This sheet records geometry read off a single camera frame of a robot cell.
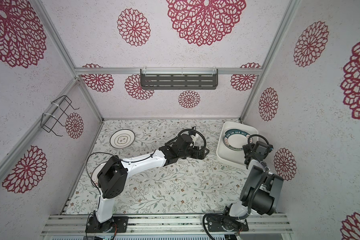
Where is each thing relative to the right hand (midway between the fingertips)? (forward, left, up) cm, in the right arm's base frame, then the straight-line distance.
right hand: (248, 142), depth 91 cm
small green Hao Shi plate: (+7, +5, -6) cm, 10 cm away
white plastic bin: (0, +10, -15) cm, 18 cm away
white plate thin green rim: (+9, +84, -10) cm, 85 cm away
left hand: (-9, +28, +4) cm, 30 cm away
